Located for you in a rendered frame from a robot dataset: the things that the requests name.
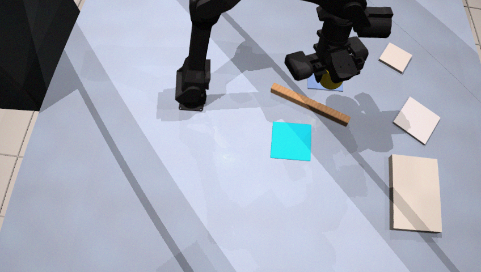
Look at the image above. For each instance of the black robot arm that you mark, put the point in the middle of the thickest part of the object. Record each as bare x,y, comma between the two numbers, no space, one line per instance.
339,17

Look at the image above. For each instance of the wooden plank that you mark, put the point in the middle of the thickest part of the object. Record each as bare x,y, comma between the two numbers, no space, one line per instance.
310,104

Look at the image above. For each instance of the yellow cup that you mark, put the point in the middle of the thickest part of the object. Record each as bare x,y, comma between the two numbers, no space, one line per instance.
327,83

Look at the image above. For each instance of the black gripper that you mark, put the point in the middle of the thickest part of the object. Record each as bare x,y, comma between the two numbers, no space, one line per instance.
303,66

